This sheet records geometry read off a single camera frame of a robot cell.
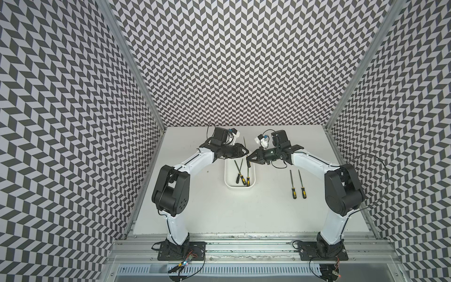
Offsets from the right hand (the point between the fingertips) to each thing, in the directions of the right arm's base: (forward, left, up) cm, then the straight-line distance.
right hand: (248, 161), depth 85 cm
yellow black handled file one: (-2, 0, -13) cm, 14 cm away
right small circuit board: (-43, -31, -15) cm, 55 cm away
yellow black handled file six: (-10, -29, -14) cm, 33 cm away
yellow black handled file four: (-8, -24, -15) cm, 29 cm away
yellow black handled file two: (0, +4, -13) cm, 14 cm away
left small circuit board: (-39, +25, -10) cm, 48 cm away
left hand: (+5, +1, 0) cm, 5 cm away
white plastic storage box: (+1, +9, -14) cm, 16 cm away
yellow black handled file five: (0, +4, -13) cm, 14 cm away
